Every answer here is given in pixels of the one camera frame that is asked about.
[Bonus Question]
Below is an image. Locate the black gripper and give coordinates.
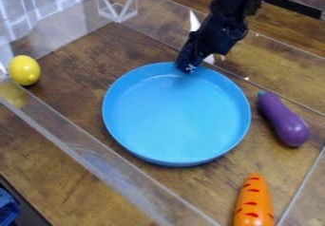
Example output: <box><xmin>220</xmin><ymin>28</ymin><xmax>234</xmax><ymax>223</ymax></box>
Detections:
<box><xmin>175</xmin><ymin>13</ymin><xmax>248</xmax><ymax>73</ymax></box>

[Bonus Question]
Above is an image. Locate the blue round plastic tray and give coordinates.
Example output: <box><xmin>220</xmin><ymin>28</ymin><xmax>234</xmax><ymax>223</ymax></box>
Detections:
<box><xmin>102</xmin><ymin>63</ymin><xmax>252</xmax><ymax>167</ymax></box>

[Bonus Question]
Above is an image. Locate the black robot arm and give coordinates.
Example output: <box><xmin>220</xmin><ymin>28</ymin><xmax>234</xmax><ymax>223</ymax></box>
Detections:
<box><xmin>175</xmin><ymin>0</ymin><xmax>262</xmax><ymax>73</ymax></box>

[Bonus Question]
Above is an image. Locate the orange toy carrot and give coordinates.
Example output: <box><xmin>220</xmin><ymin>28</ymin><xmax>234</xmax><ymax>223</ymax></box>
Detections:
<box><xmin>234</xmin><ymin>173</ymin><xmax>276</xmax><ymax>226</ymax></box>

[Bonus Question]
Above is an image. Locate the black baseboard strip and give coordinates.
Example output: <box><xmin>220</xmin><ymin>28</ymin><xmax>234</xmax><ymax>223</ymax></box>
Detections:
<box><xmin>264</xmin><ymin>0</ymin><xmax>323</xmax><ymax>20</ymax></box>

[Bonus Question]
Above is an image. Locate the purple toy eggplant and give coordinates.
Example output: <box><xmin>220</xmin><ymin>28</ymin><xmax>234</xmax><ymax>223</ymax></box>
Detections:
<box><xmin>258</xmin><ymin>90</ymin><xmax>311</xmax><ymax>147</ymax></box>

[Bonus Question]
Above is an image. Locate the yellow toy lemon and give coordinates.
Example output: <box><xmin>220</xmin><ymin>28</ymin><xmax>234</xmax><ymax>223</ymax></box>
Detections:
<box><xmin>8</xmin><ymin>55</ymin><xmax>40</xmax><ymax>85</ymax></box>

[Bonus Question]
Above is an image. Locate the blue object at corner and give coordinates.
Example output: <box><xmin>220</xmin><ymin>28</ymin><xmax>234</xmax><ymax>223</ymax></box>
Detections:
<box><xmin>0</xmin><ymin>188</ymin><xmax>20</xmax><ymax>226</ymax></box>

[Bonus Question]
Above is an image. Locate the clear acrylic barrier wall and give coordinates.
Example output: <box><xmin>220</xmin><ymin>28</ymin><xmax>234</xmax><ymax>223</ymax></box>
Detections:
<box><xmin>0</xmin><ymin>0</ymin><xmax>325</xmax><ymax>226</ymax></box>

